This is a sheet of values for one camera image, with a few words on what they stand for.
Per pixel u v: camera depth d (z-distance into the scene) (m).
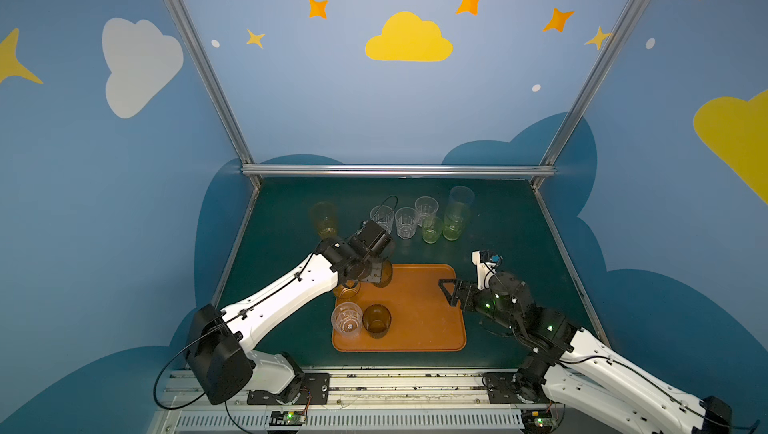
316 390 0.74
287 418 0.70
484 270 0.68
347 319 0.85
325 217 1.02
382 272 0.70
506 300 0.55
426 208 1.08
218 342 0.39
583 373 0.49
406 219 1.04
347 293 0.91
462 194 1.02
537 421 0.71
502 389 0.74
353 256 0.54
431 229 1.05
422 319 0.87
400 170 1.08
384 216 1.04
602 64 0.86
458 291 0.66
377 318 0.83
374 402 0.73
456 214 1.06
